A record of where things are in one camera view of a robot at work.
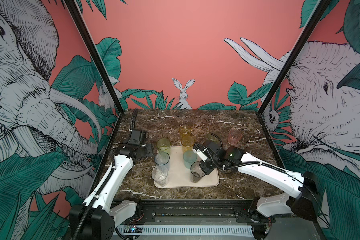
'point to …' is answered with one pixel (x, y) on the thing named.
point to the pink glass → (234, 136)
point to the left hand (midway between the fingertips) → (147, 147)
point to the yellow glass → (185, 130)
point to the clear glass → (159, 174)
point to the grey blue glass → (161, 158)
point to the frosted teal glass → (189, 157)
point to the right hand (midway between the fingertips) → (199, 164)
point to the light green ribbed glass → (164, 144)
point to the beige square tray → (179, 175)
